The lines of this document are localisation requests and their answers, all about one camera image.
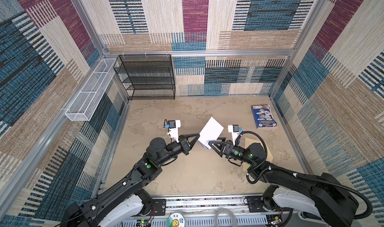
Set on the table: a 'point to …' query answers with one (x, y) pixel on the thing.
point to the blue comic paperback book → (263, 116)
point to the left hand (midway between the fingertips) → (200, 135)
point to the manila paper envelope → (248, 141)
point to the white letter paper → (211, 131)
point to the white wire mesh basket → (82, 107)
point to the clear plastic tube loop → (232, 214)
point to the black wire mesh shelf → (146, 75)
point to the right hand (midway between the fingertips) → (209, 144)
